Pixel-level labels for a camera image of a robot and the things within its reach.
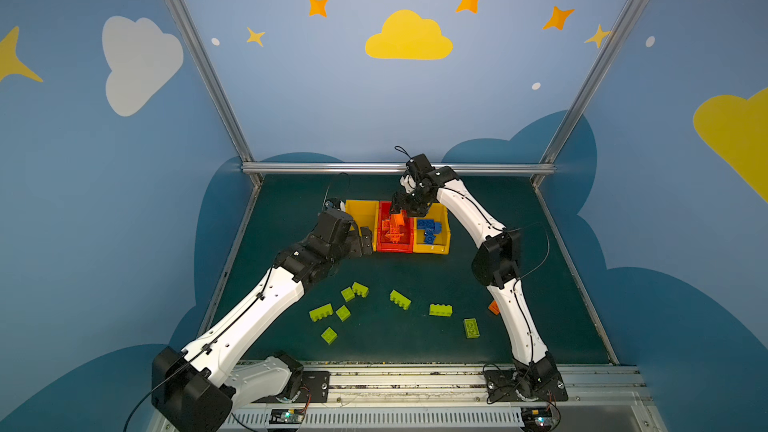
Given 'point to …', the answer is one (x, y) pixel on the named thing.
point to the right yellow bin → (431, 232)
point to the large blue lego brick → (430, 224)
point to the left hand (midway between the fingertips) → (361, 236)
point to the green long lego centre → (400, 299)
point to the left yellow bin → (366, 214)
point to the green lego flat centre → (441, 310)
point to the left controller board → (286, 416)
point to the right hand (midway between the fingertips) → (399, 208)
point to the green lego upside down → (471, 327)
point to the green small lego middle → (343, 313)
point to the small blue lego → (429, 238)
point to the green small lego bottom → (329, 335)
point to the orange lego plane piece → (393, 226)
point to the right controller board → (537, 419)
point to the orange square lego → (494, 307)
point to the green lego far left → (321, 312)
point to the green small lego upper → (347, 294)
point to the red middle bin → (385, 244)
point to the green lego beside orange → (360, 289)
